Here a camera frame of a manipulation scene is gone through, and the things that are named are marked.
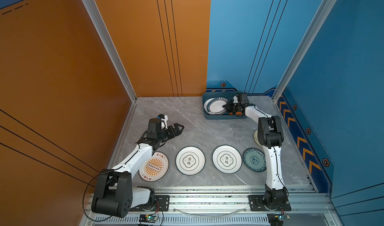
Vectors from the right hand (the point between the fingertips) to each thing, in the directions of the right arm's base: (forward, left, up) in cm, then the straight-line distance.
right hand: (221, 105), depth 109 cm
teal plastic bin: (+10, -4, +1) cm, 11 cm away
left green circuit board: (-67, +42, -7) cm, 79 cm away
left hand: (-25, +28, +8) cm, 39 cm away
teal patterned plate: (-39, -16, -6) cm, 42 cm away
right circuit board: (-67, -20, -8) cm, 70 cm away
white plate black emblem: (-39, +22, -5) cm, 45 cm away
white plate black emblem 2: (-39, +1, -5) cm, 39 cm away
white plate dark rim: (+2, +5, -3) cm, 6 cm away
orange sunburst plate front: (-44, +42, -5) cm, 60 cm away
